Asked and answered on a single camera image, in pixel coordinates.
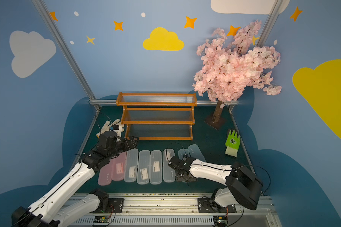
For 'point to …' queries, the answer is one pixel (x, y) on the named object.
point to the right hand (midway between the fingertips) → (186, 175)
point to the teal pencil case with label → (181, 152)
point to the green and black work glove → (232, 144)
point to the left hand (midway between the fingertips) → (133, 138)
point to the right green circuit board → (220, 221)
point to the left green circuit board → (101, 219)
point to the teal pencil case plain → (195, 152)
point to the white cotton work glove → (116, 127)
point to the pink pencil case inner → (118, 165)
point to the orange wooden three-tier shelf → (155, 116)
